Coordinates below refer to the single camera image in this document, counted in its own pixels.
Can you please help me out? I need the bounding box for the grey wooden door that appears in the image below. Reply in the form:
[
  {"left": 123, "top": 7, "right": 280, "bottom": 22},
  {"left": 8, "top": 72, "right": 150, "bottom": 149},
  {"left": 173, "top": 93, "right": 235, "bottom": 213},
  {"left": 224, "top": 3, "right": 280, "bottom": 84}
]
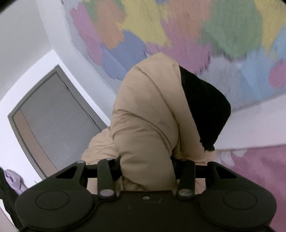
[{"left": 8, "top": 66, "right": 107, "bottom": 179}]

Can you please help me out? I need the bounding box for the tan puffer down jacket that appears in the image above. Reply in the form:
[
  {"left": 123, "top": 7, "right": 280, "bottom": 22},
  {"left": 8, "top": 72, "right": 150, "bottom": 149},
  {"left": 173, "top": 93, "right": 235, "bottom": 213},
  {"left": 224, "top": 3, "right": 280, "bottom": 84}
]
[{"left": 82, "top": 53, "right": 231, "bottom": 191}]

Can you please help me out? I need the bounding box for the lilac cloth on dark object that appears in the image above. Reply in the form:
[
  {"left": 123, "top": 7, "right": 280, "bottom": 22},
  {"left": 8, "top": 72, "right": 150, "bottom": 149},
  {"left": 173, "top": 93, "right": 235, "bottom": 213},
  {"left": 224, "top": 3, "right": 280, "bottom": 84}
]
[{"left": 0, "top": 167, "right": 29, "bottom": 230}]

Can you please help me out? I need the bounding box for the pink floral bed sheet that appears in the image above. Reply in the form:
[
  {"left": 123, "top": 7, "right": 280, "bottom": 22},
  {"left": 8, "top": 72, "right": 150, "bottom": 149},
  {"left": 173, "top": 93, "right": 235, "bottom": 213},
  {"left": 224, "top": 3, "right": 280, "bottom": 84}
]
[{"left": 215, "top": 145, "right": 285, "bottom": 231}]

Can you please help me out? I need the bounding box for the colourful wall map poster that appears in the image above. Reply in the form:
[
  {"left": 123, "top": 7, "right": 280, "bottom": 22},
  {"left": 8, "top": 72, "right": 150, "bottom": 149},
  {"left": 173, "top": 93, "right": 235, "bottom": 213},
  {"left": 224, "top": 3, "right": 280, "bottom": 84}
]
[{"left": 62, "top": 1, "right": 285, "bottom": 110}]

